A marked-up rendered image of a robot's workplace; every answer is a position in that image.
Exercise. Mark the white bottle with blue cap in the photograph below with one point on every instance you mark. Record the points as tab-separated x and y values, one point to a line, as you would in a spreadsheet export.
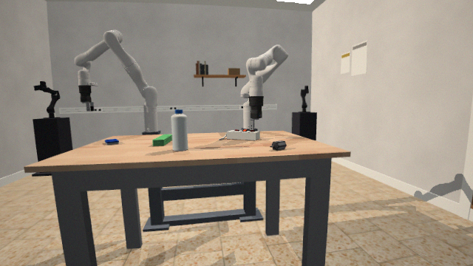
179	131

